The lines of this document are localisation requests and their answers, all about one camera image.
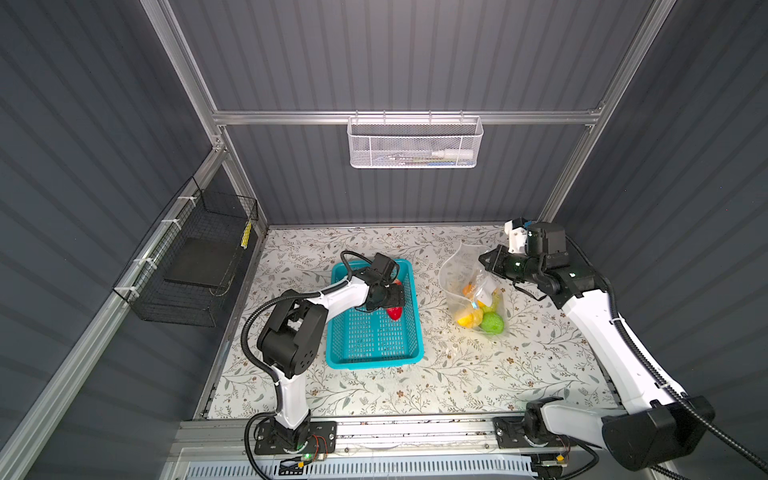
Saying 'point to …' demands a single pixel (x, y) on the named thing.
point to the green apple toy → (492, 323)
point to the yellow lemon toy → (472, 320)
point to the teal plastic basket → (361, 339)
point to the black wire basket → (201, 213)
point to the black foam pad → (202, 261)
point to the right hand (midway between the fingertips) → (482, 258)
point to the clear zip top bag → (476, 295)
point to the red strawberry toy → (394, 312)
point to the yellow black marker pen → (246, 235)
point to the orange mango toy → (467, 289)
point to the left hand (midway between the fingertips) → (396, 300)
